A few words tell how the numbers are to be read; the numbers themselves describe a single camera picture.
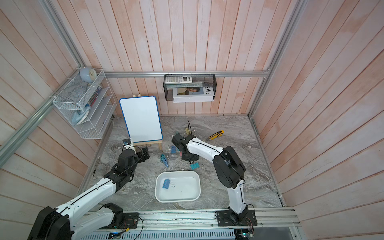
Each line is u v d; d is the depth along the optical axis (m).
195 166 0.93
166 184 0.84
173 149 1.00
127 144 0.71
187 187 0.84
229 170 0.50
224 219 0.73
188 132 1.08
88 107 0.81
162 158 0.94
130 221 0.73
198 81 0.90
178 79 0.90
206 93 0.93
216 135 1.07
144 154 0.77
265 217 0.75
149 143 0.97
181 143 0.67
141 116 0.86
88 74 0.80
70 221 0.41
